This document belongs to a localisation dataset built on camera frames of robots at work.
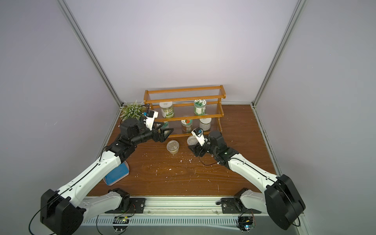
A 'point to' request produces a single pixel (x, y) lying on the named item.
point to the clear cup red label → (192, 140)
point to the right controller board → (245, 223)
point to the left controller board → (120, 223)
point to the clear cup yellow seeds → (173, 146)
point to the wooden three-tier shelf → (190, 110)
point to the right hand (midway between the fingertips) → (193, 139)
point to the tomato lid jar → (186, 126)
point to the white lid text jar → (205, 123)
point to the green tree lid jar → (199, 106)
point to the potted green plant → (131, 110)
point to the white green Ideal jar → (167, 109)
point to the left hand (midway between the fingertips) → (169, 126)
